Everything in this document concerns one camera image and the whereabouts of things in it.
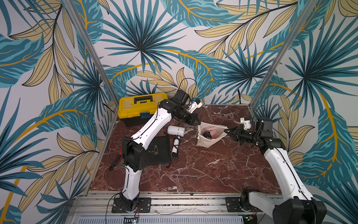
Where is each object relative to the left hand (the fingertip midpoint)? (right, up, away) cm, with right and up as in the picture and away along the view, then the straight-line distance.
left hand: (198, 124), depth 76 cm
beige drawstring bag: (+4, -10, +3) cm, 11 cm away
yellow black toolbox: (-38, +9, +17) cm, 43 cm away
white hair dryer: (-12, -6, +19) cm, 23 cm away
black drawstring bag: (-25, -18, +17) cm, 35 cm away
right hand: (+14, -3, -1) cm, 15 cm away
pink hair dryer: (+9, -7, +9) cm, 14 cm away
